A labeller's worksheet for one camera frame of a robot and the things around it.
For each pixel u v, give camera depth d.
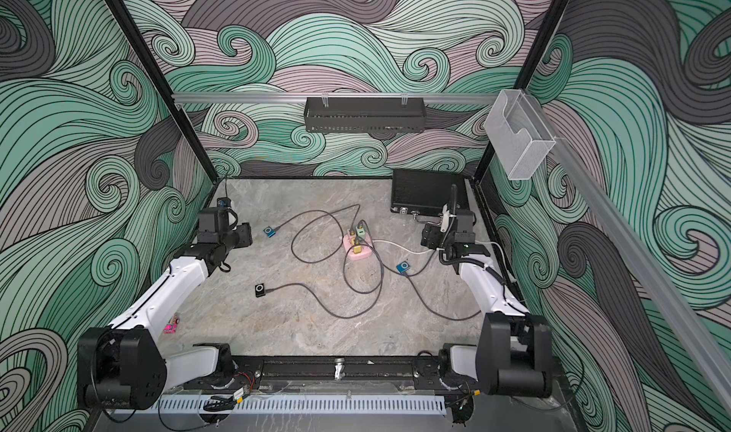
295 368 0.76
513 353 0.41
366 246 0.87
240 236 0.78
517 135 0.79
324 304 0.85
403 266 0.92
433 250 0.87
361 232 0.95
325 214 1.08
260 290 0.88
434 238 0.79
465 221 0.66
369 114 1.01
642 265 0.51
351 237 0.93
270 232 1.02
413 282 0.90
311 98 0.94
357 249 0.91
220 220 0.66
